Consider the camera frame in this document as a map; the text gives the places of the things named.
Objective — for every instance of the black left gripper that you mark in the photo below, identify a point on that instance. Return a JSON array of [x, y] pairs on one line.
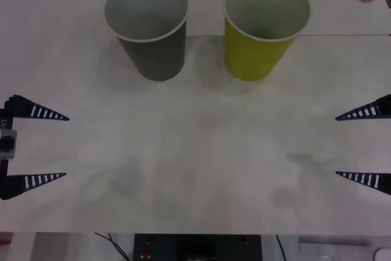
[[7, 119]]

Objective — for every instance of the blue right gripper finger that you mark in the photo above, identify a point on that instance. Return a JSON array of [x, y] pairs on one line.
[[371, 179], [371, 110]]

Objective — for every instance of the black robot base box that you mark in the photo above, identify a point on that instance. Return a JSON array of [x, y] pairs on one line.
[[195, 245]]

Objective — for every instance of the yellow-green plastic waste bin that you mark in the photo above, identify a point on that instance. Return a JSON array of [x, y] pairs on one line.
[[250, 59]]

